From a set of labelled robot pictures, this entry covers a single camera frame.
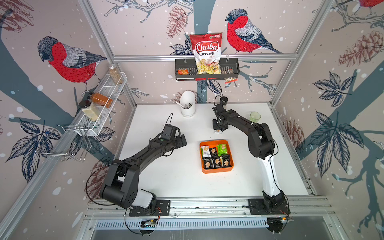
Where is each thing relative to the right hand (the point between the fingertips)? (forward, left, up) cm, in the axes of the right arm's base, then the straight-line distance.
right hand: (215, 125), depth 105 cm
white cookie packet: (-22, +7, +1) cm, 23 cm away
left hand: (-16, +21, +7) cm, 28 cm away
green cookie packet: (-19, -3, 0) cm, 19 cm away
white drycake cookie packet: (-5, -2, 0) cm, 5 cm away
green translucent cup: (+10, -30, 0) cm, 32 cm away
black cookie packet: (-28, +6, +1) cm, 29 cm away
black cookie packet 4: (-21, +2, 0) cm, 21 cm away
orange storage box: (-14, +2, -1) cm, 14 cm away
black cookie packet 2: (-27, +1, 0) cm, 27 cm away
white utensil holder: (+17, +21, +12) cm, 29 cm away
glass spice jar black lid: (+15, -6, +11) cm, 19 cm away
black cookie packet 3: (-26, -5, +1) cm, 27 cm away
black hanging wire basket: (+21, +21, +33) cm, 44 cm away
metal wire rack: (-36, +63, +35) cm, 81 cm away
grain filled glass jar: (+7, +61, +35) cm, 71 cm away
